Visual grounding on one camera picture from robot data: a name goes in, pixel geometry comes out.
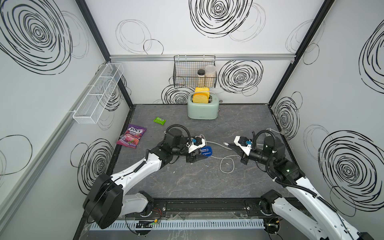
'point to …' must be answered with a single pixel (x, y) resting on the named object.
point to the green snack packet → (159, 120)
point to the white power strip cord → (282, 132)
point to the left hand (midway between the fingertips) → (204, 150)
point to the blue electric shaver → (206, 150)
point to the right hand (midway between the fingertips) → (231, 145)
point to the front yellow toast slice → (200, 98)
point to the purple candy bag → (132, 136)
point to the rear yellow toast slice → (199, 89)
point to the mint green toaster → (203, 111)
